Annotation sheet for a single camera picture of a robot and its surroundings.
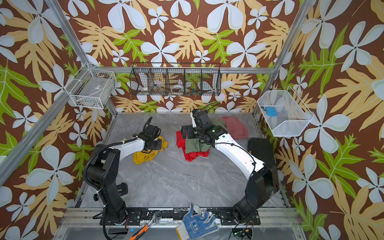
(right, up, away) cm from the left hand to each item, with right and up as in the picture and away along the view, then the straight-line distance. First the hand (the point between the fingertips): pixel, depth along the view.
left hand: (157, 141), depth 99 cm
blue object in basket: (+70, +19, -12) cm, 73 cm away
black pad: (+68, -4, -5) cm, 68 cm away
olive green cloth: (+26, -1, -7) cm, 26 cm away
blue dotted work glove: (+26, -38, -27) cm, 53 cm away
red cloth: (+16, -1, 0) cm, 16 cm away
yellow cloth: (-6, -8, -10) cm, 14 cm away
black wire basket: (+13, +42, -2) cm, 44 cm away
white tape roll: (+14, +37, 0) cm, 40 cm away
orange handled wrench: (+6, -35, -25) cm, 44 cm away
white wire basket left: (-35, +33, -14) cm, 50 cm away
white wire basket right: (+77, +18, -15) cm, 80 cm away
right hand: (+21, +8, -18) cm, 29 cm away
